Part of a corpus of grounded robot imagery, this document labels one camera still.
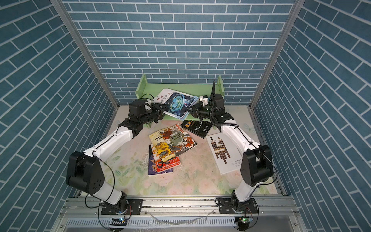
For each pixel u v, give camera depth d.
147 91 0.92
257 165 0.46
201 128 1.05
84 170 0.47
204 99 0.79
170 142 0.95
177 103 0.82
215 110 0.64
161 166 0.85
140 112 0.65
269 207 0.76
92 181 0.44
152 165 0.87
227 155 0.91
